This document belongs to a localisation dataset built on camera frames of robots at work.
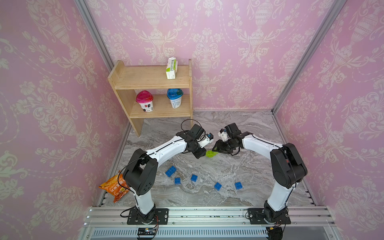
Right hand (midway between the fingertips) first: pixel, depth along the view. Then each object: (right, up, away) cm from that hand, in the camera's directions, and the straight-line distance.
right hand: (215, 150), depth 92 cm
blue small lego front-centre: (0, -18, -10) cm, 21 cm away
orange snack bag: (-57, -17, -13) cm, 61 cm away
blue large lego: (-27, -12, -5) cm, 30 cm away
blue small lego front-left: (-23, -17, -7) cm, 29 cm away
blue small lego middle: (-13, -15, -7) cm, 21 cm away
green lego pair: (-3, -3, 0) cm, 4 cm away
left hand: (-8, -1, -4) cm, 9 cm away
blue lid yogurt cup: (-24, +33, -5) cm, 42 cm away
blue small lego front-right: (+11, -18, -11) cm, 24 cm away
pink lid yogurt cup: (-41, +31, -7) cm, 52 cm away
